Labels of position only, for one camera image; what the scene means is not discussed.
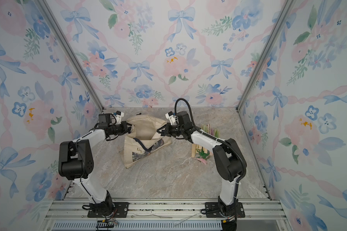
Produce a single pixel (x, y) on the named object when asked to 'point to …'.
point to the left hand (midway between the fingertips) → (135, 125)
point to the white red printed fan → (193, 150)
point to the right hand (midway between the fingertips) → (158, 130)
